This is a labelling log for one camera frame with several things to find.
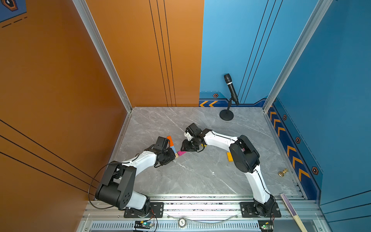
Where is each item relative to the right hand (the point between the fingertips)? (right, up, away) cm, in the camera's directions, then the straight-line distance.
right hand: (184, 149), depth 95 cm
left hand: (-5, -3, -3) cm, 6 cm away
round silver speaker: (+1, -28, -29) cm, 40 cm away
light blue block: (-7, 0, 0) cm, 7 cm away
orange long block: (-9, +5, +6) cm, 12 cm away
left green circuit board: (-19, -32, -24) cm, 45 cm away
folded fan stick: (+57, -27, -23) cm, 67 cm away
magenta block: (-2, -2, -2) cm, 3 cm away
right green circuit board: (+42, -33, -24) cm, 59 cm away
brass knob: (+58, -12, -10) cm, 60 cm away
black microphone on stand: (+34, +24, +18) cm, 45 cm away
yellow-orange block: (+21, +4, -37) cm, 42 cm away
